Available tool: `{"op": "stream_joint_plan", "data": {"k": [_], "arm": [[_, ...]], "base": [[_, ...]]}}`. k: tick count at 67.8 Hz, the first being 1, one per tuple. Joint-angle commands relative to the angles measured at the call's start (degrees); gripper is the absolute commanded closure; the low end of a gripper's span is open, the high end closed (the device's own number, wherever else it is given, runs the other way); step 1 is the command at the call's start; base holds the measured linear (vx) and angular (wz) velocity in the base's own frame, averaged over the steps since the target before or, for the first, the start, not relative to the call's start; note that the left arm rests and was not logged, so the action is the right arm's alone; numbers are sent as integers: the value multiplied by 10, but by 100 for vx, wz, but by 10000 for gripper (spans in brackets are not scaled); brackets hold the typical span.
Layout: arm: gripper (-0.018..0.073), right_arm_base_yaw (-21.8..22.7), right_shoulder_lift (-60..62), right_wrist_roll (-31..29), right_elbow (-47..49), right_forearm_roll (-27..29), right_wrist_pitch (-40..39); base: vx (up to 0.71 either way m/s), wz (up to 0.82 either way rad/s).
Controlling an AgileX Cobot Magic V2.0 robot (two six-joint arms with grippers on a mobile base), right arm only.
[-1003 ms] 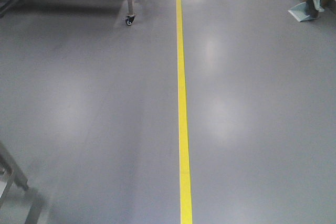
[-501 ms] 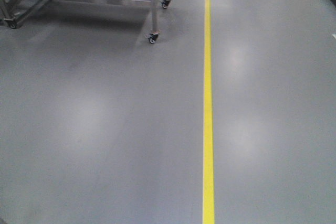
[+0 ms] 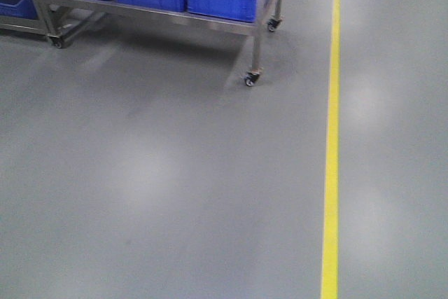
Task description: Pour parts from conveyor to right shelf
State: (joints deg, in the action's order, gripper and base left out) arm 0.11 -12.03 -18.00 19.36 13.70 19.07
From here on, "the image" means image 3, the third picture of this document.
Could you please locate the steel rack on castors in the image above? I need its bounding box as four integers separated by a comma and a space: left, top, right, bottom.
36, 0, 286, 87
0, 0, 50, 39

